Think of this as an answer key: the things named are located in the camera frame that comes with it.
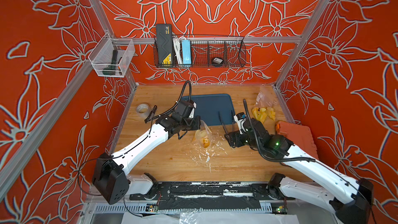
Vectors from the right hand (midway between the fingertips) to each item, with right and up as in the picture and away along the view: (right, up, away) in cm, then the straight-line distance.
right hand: (228, 134), depth 74 cm
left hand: (-13, +5, +3) cm, 14 cm away
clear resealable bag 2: (+25, +8, +20) cm, 33 cm away
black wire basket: (-6, +48, +24) cm, 53 cm away
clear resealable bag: (+28, +19, +18) cm, 38 cm away
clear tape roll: (-53, +10, +31) cm, 62 cm away
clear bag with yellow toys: (-12, -6, +15) cm, 20 cm away
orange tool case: (+43, -4, +12) cm, 45 cm away
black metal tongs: (0, +2, +20) cm, 20 cm away
